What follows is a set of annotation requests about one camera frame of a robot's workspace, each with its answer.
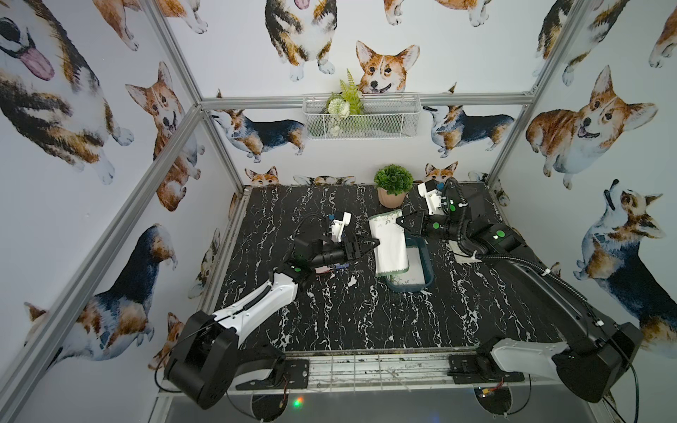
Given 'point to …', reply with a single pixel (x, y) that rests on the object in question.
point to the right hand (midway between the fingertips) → (394, 219)
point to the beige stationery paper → (414, 275)
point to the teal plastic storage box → (415, 241)
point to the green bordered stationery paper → (390, 256)
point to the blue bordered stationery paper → (326, 269)
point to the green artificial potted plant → (395, 179)
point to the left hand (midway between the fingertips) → (378, 245)
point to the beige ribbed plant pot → (390, 201)
